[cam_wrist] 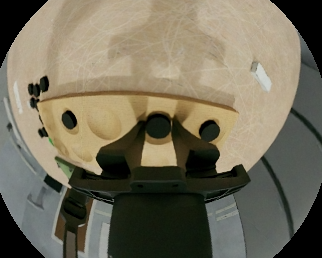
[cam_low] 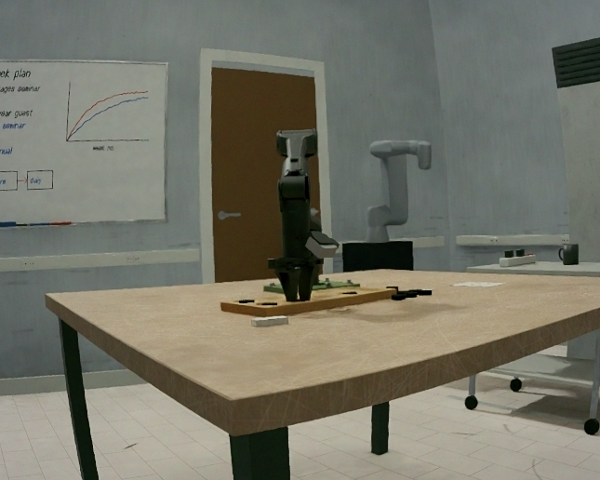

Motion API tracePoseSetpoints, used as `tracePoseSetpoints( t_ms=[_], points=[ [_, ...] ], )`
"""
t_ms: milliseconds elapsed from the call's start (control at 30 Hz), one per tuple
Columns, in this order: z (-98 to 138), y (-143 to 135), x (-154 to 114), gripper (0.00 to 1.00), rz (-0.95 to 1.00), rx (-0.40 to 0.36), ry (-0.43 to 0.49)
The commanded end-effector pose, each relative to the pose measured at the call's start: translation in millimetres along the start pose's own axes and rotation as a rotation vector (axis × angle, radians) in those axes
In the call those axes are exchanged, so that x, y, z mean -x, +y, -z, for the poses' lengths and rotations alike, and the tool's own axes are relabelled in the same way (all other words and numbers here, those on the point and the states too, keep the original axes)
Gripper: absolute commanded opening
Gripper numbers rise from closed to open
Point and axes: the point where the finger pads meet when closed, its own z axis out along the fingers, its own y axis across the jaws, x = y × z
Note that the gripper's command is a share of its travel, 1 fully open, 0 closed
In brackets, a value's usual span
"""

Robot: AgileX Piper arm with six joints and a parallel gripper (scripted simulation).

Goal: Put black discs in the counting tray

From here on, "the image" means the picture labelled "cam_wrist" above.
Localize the tan tray with round pockets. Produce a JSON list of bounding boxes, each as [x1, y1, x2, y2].
[[37, 91, 239, 167]]

